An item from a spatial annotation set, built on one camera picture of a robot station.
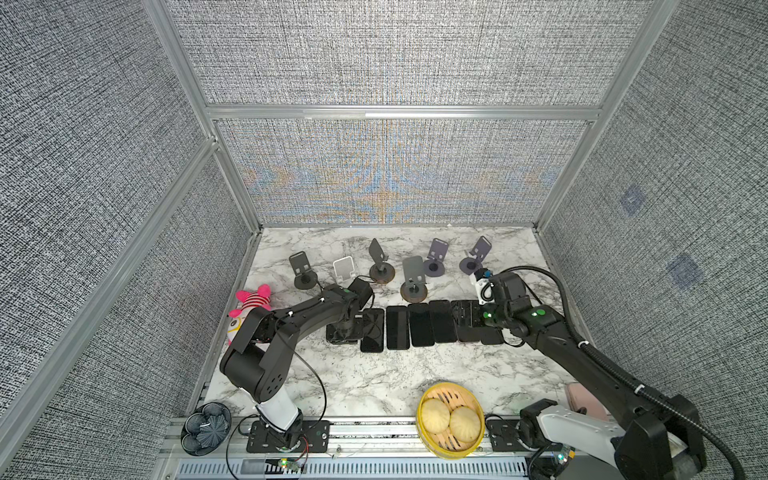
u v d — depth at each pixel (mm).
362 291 746
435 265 1066
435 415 717
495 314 674
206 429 743
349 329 749
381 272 1033
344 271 998
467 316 722
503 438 729
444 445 702
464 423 700
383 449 731
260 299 923
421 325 933
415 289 1003
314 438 733
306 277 1033
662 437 386
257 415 549
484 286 730
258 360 456
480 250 1012
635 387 426
